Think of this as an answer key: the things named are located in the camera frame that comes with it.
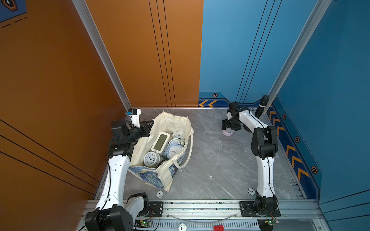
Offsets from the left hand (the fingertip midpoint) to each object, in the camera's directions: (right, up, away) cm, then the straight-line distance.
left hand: (153, 120), depth 75 cm
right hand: (+48, -5, +29) cm, 56 cm away
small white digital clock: (+13, -9, +13) cm, 20 cm away
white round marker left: (+2, -41, +4) cm, 41 cm away
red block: (+33, -51, -8) cm, 61 cm away
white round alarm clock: (-2, -21, +3) cm, 22 cm away
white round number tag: (+16, -48, -12) cm, 52 cm away
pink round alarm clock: (+46, -8, +26) cm, 54 cm away
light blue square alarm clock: (+9, -17, +8) cm, 21 cm away
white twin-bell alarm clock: (+11, -13, +13) cm, 21 cm away
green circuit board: (-6, -52, -4) cm, 52 cm away
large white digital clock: (+2, -14, +10) cm, 17 cm away
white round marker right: (+53, -39, +4) cm, 66 cm away
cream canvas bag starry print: (+6, -26, -9) cm, 28 cm away
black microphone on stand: (+64, +11, +11) cm, 66 cm away
